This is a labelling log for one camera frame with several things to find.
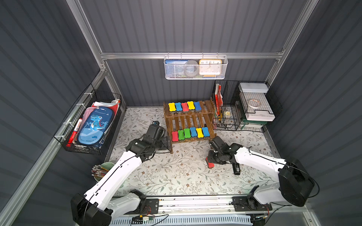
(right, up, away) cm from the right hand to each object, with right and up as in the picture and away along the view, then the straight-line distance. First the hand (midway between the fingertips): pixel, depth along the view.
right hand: (211, 158), depth 86 cm
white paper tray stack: (+37, +47, +17) cm, 62 cm away
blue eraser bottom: (-11, +16, -1) cm, 20 cm away
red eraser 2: (-22, +13, -3) cm, 26 cm away
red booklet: (+12, +41, +29) cm, 52 cm away
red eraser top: (-17, +31, -4) cm, 36 cm away
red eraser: (-1, -5, +1) cm, 5 cm away
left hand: (-28, +12, -9) cm, 32 cm away
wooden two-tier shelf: (-13, +23, +8) cm, 27 cm away
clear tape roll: (+31, +35, +9) cm, 47 cm away
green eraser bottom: (-19, +15, -3) cm, 24 cm away
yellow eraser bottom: (-7, +16, -1) cm, 18 cm away
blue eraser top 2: (-9, +32, -4) cm, 33 cm away
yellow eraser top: (-13, +32, -3) cm, 35 cm away
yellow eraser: (-24, +31, -4) cm, 39 cm away
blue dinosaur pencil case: (-58, +22, -21) cm, 65 cm away
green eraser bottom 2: (-15, +15, -1) cm, 22 cm away
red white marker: (-68, +16, -22) cm, 73 cm away
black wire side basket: (-69, +36, -7) cm, 78 cm away
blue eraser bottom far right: (-4, +17, 0) cm, 17 cm away
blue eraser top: (-20, +32, -4) cm, 38 cm away
